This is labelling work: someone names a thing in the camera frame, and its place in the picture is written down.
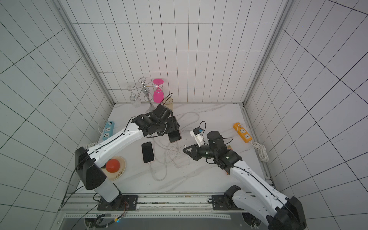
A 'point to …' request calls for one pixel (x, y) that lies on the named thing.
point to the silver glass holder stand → (148, 97)
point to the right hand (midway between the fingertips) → (180, 152)
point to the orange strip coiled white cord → (263, 155)
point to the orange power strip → (242, 132)
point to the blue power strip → (109, 130)
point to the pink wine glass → (158, 94)
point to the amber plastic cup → (168, 102)
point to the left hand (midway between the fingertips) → (172, 130)
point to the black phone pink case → (175, 136)
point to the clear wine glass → (135, 101)
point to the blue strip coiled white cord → (89, 145)
